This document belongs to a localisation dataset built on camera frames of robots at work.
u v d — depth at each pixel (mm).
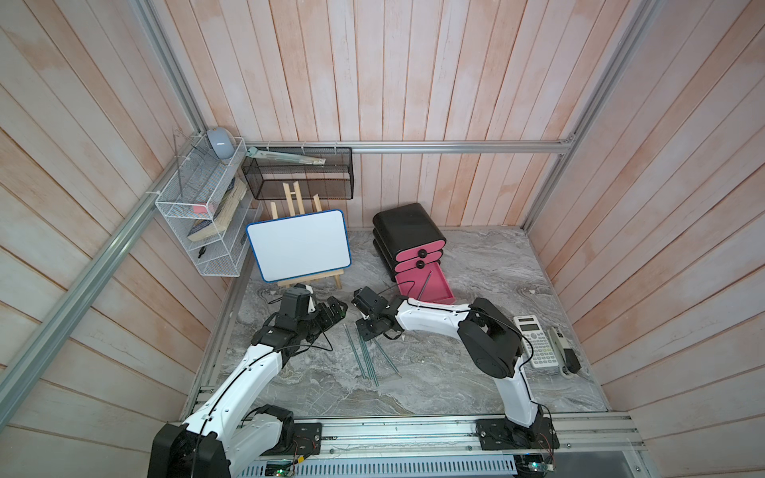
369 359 873
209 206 693
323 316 730
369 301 733
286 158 906
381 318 698
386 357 877
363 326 837
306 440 724
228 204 817
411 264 965
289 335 587
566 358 828
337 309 744
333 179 1068
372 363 859
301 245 944
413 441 741
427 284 1034
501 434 729
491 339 523
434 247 953
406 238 974
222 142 818
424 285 1027
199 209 730
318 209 883
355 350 883
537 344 884
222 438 412
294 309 622
